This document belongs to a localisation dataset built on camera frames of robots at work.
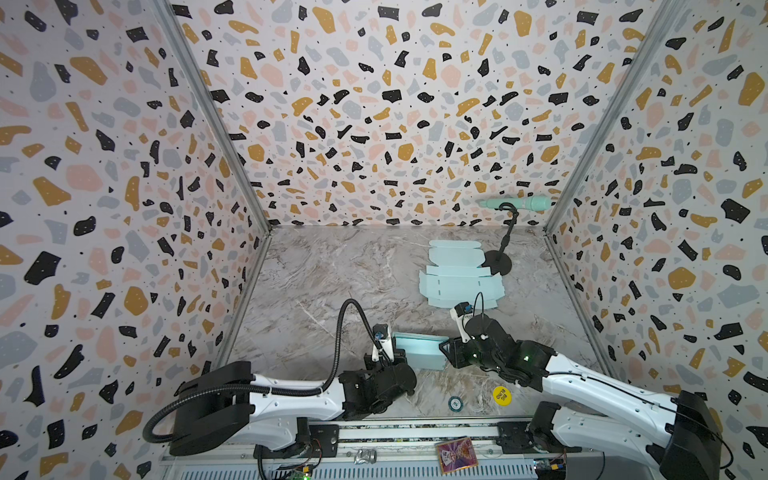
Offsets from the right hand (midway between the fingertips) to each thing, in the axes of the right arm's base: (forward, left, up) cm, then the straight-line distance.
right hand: (440, 344), depth 77 cm
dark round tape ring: (-11, -4, -13) cm, 18 cm away
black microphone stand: (+38, -25, -12) cm, 47 cm away
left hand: (+1, +9, -1) cm, 9 cm away
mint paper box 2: (-1, +4, -3) cm, 6 cm away
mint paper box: (+31, -9, -13) cm, 35 cm away
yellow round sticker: (-9, -18, -13) cm, 24 cm away
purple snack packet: (-23, -4, -11) cm, 25 cm away
